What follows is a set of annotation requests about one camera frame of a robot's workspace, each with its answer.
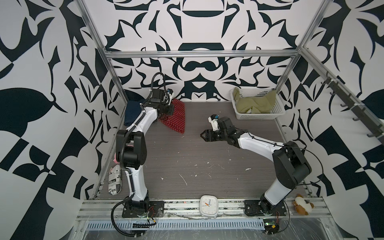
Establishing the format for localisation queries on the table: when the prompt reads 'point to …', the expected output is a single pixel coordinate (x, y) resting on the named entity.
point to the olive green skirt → (261, 104)
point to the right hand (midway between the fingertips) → (205, 133)
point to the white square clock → (209, 206)
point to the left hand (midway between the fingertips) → (172, 104)
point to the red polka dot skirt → (177, 120)
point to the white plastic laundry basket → (278, 109)
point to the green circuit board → (270, 226)
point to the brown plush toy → (303, 206)
